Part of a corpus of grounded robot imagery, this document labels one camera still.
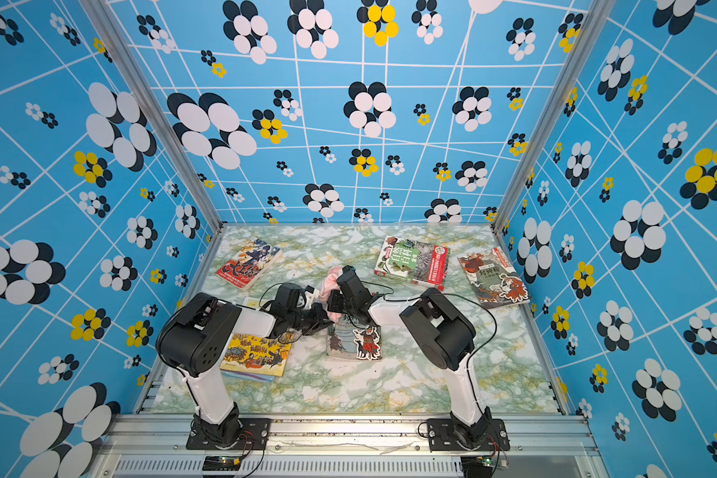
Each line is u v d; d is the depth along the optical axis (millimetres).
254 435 732
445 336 526
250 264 1062
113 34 710
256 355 864
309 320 847
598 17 681
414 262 1052
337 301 868
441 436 731
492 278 1021
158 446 740
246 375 826
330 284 932
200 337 503
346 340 889
